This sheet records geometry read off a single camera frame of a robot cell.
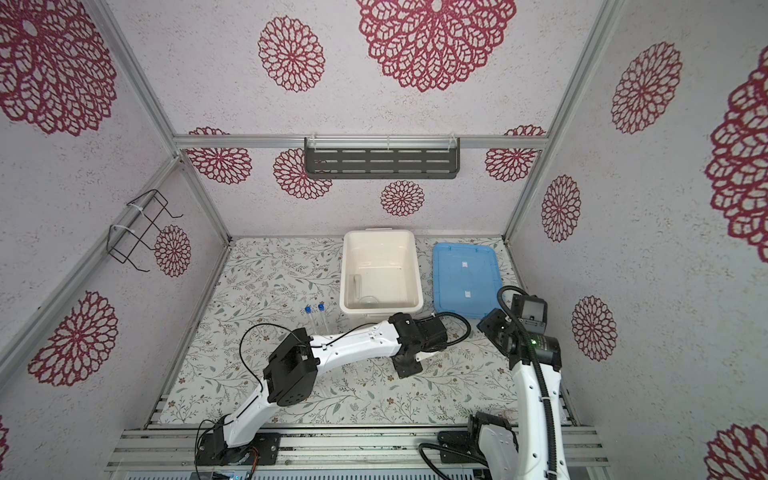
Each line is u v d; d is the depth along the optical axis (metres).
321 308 0.83
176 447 0.75
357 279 1.06
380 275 1.08
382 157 0.97
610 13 0.69
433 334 0.67
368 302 1.00
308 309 0.82
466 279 1.09
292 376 0.52
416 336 0.61
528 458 0.40
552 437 0.40
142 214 0.78
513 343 0.51
